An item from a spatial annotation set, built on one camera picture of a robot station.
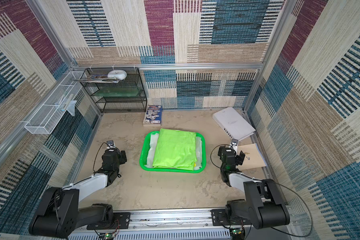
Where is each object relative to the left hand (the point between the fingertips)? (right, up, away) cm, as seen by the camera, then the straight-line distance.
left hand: (116, 151), depth 91 cm
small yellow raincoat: (+47, -6, -8) cm, 48 cm away
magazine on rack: (-12, +44, +1) cm, 46 cm away
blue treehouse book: (+18, +22, +24) cm, 37 cm away
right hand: (+70, +3, -1) cm, 70 cm away
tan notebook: (+84, -5, +3) cm, 84 cm away
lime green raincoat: (+36, +2, -6) cm, 36 cm away
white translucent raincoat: (+22, +5, +4) cm, 23 cm away
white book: (+76, +17, +17) cm, 80 cm away
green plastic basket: (+17, 0, -4) cm, 17 cm away
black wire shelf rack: (-5, +39, +12) cm, 41 cm away
